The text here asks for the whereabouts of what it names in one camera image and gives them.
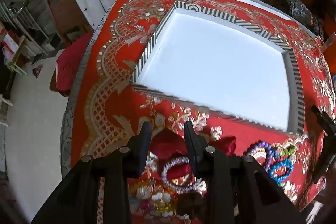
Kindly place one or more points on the red satin bow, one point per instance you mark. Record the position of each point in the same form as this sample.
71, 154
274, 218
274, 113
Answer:
165, 144

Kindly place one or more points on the black scrunchie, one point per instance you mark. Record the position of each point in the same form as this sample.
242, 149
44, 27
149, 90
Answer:
193, 204

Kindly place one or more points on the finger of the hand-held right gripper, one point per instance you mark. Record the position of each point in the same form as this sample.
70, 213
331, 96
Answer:
324, 120
326, 158

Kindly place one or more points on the patterned slipper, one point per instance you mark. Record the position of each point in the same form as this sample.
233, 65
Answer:
37, 71

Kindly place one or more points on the red cushioned stool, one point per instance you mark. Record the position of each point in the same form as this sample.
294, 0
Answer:
71, 66

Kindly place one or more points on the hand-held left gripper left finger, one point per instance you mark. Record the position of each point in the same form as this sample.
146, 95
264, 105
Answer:
145, 141

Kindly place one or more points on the metal rack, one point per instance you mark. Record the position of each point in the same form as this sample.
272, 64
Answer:
23, 19

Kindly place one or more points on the striped white tray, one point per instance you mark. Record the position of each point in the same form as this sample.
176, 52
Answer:
210, 64

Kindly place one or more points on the red embroidered tablecloth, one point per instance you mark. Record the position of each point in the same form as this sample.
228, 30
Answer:
110, 98

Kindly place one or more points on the black plastic bag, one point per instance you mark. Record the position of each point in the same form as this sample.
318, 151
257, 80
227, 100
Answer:
299, 10

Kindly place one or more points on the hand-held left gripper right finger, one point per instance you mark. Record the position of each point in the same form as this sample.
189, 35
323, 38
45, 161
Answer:
190, 146

